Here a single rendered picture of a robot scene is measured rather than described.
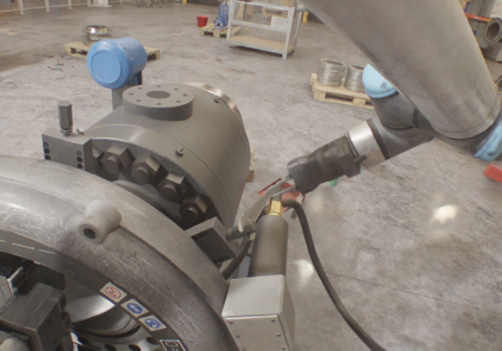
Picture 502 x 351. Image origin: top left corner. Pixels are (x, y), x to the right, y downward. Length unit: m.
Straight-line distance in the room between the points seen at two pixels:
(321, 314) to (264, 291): 1.07
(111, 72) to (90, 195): 0.73
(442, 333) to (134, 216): 1.59
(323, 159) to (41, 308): 0.55
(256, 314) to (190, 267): 0.13
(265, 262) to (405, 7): 0.52
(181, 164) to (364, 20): 0.65
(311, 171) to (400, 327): 1.19
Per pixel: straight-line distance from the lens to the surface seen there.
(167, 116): 0.95
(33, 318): 0.60
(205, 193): 0.83
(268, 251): 0.67
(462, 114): 0.40
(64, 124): 0.58
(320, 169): 0.68
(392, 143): 0.65
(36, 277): 0.66
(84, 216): 0.51
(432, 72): 0.30
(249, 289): 0.59
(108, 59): 1.19
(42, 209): 0.53
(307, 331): 1.56
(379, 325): 1.71
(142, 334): 0.88
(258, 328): 0.58
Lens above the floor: 1.27
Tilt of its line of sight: 30 degrees down
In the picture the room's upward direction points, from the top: 9 degrees clockwise
